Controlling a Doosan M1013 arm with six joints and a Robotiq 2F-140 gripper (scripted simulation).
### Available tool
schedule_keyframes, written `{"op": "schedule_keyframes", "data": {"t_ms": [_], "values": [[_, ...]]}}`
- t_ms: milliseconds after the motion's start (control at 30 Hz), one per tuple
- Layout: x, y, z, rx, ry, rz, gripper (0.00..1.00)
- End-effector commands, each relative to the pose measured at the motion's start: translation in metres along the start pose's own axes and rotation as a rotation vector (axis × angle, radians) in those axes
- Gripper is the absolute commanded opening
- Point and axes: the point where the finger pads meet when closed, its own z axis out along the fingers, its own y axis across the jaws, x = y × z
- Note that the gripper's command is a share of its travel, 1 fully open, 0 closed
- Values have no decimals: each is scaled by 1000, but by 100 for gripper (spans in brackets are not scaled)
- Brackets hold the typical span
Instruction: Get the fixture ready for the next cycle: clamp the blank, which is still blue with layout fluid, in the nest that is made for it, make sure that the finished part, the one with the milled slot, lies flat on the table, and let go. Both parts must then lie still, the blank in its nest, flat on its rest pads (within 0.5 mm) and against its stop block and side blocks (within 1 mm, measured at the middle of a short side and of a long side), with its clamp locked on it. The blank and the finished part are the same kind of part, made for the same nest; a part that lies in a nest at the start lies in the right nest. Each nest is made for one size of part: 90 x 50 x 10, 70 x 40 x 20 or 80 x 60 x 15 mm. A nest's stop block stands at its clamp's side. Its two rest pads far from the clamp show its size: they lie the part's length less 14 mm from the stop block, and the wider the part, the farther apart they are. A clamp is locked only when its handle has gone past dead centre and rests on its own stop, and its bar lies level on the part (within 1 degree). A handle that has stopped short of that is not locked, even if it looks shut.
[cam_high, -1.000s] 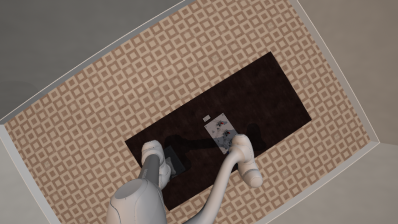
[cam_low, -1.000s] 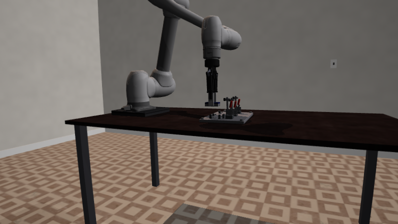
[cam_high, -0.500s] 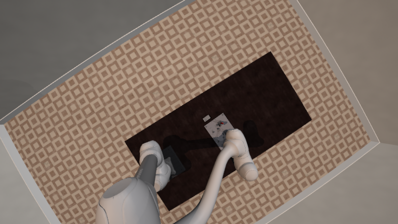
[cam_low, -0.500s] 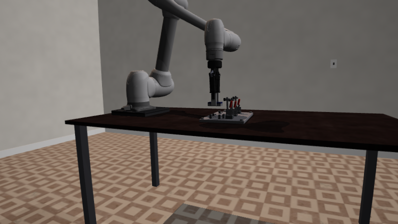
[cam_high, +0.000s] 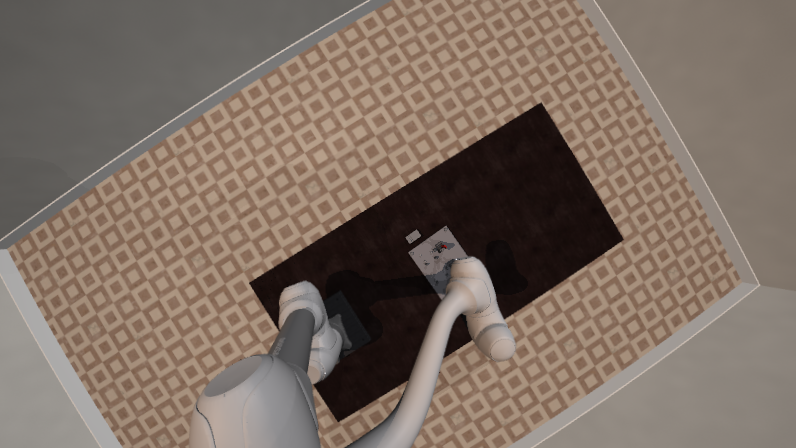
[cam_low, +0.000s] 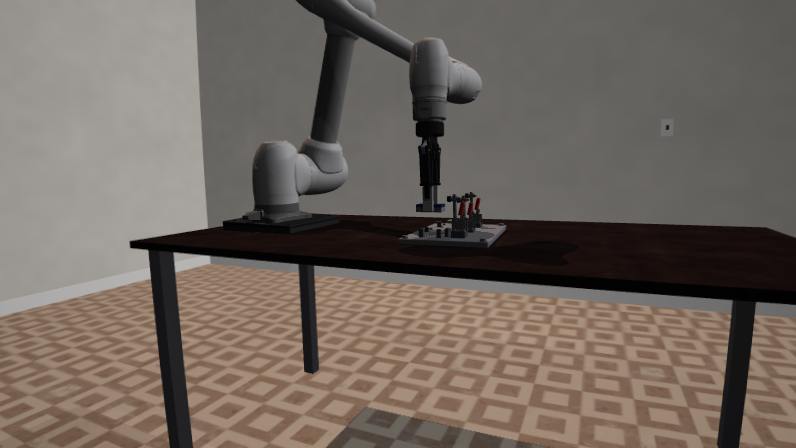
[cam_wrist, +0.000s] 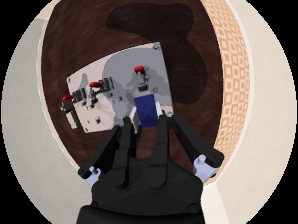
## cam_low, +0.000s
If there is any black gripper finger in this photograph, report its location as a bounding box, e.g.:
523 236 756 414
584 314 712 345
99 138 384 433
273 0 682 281
432 144 441 204
418 140 436 211

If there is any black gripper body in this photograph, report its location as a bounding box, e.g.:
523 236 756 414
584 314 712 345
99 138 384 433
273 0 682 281
416 121 444 157

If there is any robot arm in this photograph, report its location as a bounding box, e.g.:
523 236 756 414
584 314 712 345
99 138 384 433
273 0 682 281
242 0 482 223

